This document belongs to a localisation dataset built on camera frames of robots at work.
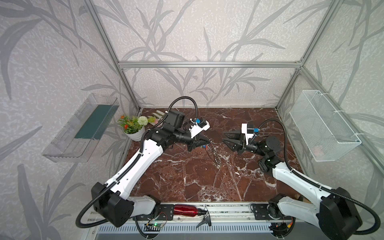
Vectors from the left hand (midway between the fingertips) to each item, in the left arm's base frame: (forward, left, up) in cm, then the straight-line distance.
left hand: (209, 137), depth 67 cm
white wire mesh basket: (0, -50, +5) cm, 51 cm away
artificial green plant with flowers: (+18, +45, -14) cm, 50 cm away
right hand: (+1, -6, +3) cm, 7 cm away
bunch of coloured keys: (-3, +2, -3) cm, 5 cm away
